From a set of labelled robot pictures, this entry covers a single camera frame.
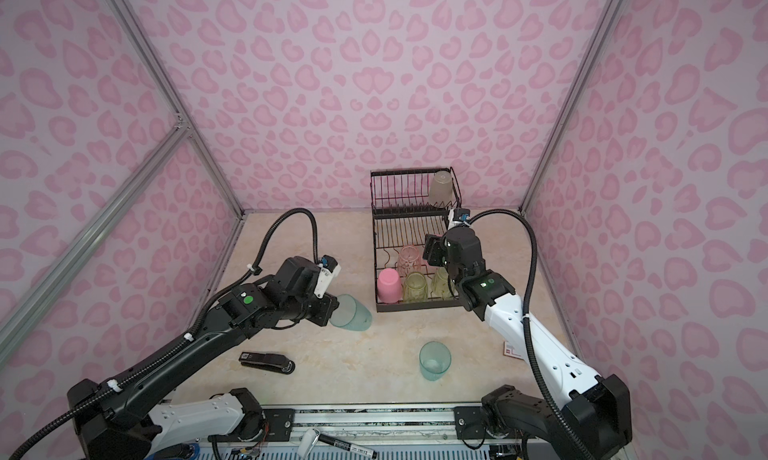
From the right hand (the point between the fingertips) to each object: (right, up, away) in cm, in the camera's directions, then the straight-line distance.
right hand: (437, 234), depth 77 cm
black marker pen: (-30, -47, -8) cm, 56 cm away
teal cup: (-21, -18, -8) cm, 29 cm away
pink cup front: (-13, -16, +10) cm, 22 cm away
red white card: (+21, -33, +7) cm, 39 cm away
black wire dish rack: (-6, +10, +24) cm, 27 cm away
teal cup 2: (0, -34, +4) cm, 34 cm away
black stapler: (-44, -35, +4) cm, 56 cm away
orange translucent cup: (-6, -8, +19) cm, 21 cm away
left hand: (-24, -16, -4) cm, 30 cm away
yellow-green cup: (+3, +13, +16) cm, 21 cm away
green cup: (-5, -15, +11) cm, 20 cm away
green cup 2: (+3, -16, +16) cm, 23 cm away
